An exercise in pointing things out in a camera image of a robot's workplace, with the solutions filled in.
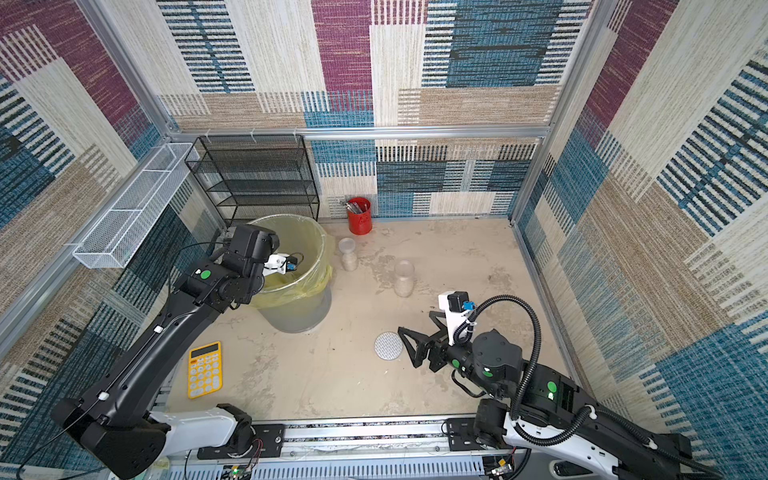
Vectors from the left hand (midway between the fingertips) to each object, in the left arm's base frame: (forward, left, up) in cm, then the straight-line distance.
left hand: (229, 248), depth 70 cm
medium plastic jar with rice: (+10, -42, -30) cm, 52 cm away
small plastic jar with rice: (+18, -23, -28) cm, 41 cm away
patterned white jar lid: (-11, -36, -32) cm, 49 cm away
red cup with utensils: (+34, -27, -22) cm, 48 cm away
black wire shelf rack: (+45, +10, -12) cm, 48 cm away
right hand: (-17, -43, -7) cm, 46 cm away
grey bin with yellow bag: (-7, -15, -12) cm, 21 cm away
